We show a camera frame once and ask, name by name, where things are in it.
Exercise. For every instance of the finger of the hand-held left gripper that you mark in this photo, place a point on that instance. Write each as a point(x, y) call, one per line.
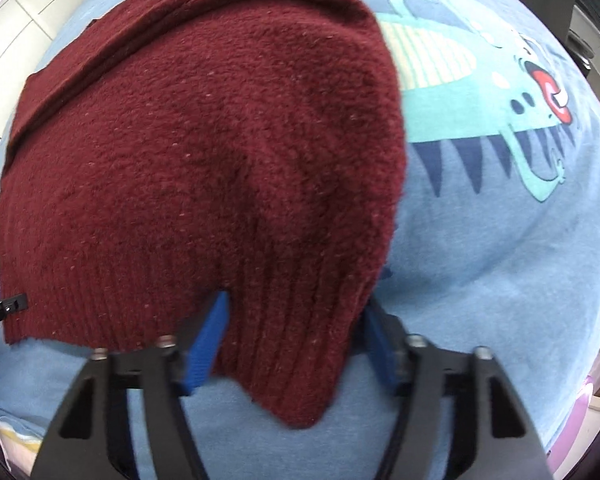
point(10, 305)

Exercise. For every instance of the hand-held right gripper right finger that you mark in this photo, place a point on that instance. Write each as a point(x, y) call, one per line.
point(380, 350)

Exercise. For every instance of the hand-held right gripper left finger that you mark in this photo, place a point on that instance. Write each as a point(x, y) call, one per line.
point(207, 340)

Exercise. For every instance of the dark red knit sweater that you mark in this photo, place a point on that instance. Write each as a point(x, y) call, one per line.
point(205, 135)

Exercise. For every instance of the blue dinosaur print bed sheet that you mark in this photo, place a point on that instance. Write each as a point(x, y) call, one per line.
point(480, 260)

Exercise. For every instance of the purple cloth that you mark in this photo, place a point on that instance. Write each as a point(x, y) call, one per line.
point(572, 420)

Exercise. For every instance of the white wardrobe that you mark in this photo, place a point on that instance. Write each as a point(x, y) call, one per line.
point(25, 5)

